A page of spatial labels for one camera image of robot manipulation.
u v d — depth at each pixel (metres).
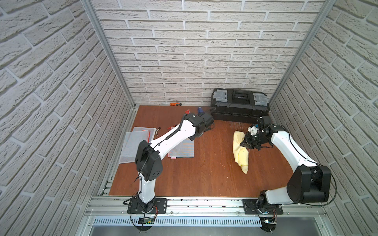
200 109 1.14
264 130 0.62
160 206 0.73
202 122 0.58
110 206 0.75
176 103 1.22
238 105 0.98
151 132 1.03
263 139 0.68
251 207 0.73
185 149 0.93
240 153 0.79
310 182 0.42
